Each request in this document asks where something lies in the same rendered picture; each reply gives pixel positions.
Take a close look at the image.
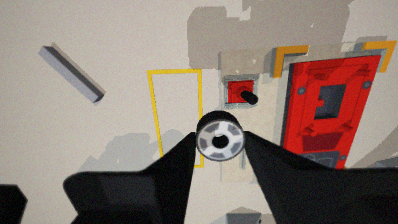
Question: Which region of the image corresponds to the yellow tape outline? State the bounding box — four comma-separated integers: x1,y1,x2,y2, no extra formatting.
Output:
147,68,204,168

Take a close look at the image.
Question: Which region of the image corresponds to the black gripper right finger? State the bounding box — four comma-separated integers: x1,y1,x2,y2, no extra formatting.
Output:
244,131,398,224

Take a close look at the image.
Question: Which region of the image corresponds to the black and grey wheel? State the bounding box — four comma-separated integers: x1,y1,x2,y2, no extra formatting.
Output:
195,110,246,162

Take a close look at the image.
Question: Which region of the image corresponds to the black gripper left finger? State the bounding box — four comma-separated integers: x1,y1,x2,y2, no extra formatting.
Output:
63,132,196,224

